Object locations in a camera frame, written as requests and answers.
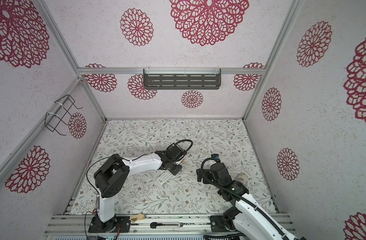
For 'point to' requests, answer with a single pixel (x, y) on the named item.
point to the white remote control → (164, 177)
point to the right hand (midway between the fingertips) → (204, 169)
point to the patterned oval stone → (242, 178)
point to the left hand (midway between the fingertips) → (175, 168)
